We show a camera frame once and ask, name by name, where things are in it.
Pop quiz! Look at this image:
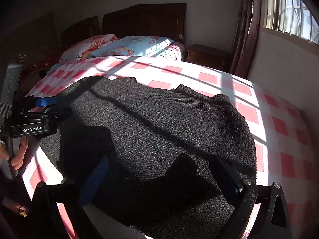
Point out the grey knit striped sweater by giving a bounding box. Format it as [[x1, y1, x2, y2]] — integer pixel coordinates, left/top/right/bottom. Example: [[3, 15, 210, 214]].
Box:
[[39, 76, 256, 238]]

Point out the person's left hand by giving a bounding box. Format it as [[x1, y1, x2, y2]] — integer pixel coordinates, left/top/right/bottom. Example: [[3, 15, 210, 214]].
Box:
[[0, 136, 29, 170]]

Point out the pink floral pillow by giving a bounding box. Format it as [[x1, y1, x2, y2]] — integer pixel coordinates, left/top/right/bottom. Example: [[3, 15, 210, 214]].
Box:
[[59, 34, 118, 64]]

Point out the pink checked bed sheet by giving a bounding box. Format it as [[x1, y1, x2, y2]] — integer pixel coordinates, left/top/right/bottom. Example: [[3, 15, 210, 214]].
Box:
[[29, 43, 318, 238]]

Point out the dark wooden headboard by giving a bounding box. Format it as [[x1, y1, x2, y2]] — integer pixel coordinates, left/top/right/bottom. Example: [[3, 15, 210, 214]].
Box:
[[60, 16, 101, 50], [102, 3, 187, 45]]

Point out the light blue floral folded quilt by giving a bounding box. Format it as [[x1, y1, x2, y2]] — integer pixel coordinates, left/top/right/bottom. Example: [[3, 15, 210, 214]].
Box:
[[88, 36, 174, 58]]

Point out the wooden nightstand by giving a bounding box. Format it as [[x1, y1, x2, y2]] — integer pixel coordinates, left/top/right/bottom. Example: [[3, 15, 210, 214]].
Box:
[[187, 44, 232, 73]]

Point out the pink floral curtain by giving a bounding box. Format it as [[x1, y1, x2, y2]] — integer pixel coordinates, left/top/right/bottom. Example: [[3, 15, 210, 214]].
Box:
[[230, 0, 262, 78]]

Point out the barred window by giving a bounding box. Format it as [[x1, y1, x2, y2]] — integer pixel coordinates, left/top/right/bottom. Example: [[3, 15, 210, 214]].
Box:
[[263, 0, 318, 55]]

